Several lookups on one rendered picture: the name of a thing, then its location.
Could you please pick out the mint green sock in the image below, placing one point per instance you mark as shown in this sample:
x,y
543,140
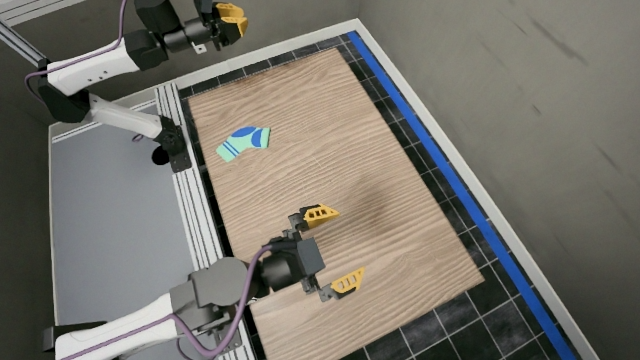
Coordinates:
x,y
242,138

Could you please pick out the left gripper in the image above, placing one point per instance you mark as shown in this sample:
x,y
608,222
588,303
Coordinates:
x,y
231,26

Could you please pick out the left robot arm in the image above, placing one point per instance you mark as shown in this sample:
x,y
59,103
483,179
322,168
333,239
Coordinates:
x,y
137,51

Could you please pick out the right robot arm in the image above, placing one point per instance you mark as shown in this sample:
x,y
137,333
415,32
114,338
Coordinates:
x,y
220,288

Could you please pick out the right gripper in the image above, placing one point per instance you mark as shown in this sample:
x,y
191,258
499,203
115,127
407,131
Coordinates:
x,y
277,271

